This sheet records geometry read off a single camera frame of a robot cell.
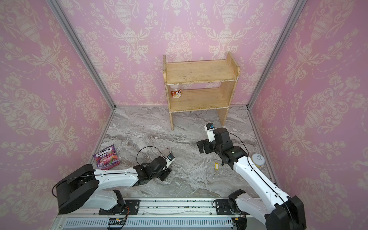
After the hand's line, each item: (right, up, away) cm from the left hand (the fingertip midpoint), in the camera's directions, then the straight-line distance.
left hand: (169, 169), depth 86 cm
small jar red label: (+3, +48, +6) cm, 49 cm away
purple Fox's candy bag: (-40, +5, +3) cm, 40 cm away
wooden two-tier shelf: (+29, +43, +8) cm, 52 cm away
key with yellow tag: (+29, +1, +1) cm, 29 cm away
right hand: (+21, +19, -6) cm, 29 cm away
